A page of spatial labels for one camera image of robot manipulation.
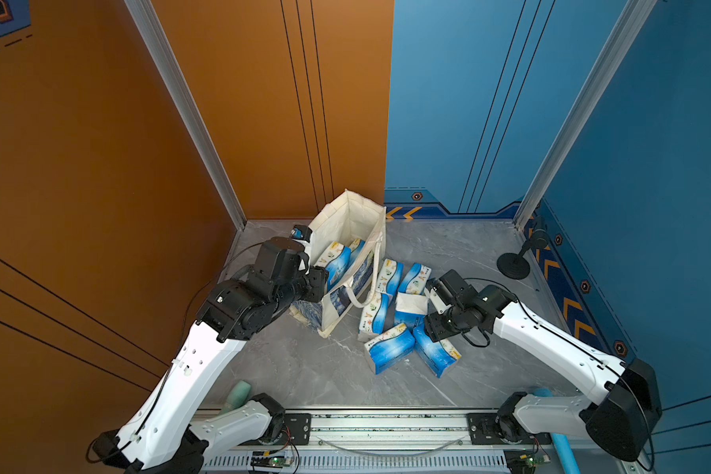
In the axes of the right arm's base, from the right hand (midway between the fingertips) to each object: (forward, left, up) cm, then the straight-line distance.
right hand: (435, 327), depth 79 cm
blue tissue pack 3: (-4, +12, -3) cm, 13 cm away
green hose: (-16, +53, -9) cm, 56 cm away
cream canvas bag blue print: (+35, +24, +8) cm, 43 cm away
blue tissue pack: (+17, +3, -2) cm, 18 cm away
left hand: (+4, +28, +22) cm, 36 cm away
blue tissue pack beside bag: (+5, +16, -3) cm, 17 cm away
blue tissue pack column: (+30, +23, -2) cm, 38 cm away
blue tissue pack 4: (-7, -1, -3) cm, 7 cm away
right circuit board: (-28, -21, -12) cm, 37 cm away
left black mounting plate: (-22, +36, -12) cm, 44 cm away
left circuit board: (-28, +44, -14) cm, 54 cm away
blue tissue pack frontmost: (+14, +27, +11) cm, 33 cm away
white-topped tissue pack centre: (+4, +6, +2) cm, 8 cm away
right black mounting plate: (-23, -10, -11) cm, 27 cm away
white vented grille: (-29, +16, -12) cm, 35 cm away
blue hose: (-27, -28, -9) cm, 40 cm away
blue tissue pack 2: (+18, +11, -3) cm, 22 cm away
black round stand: (+29, -35, -10) cm, 46 cm away
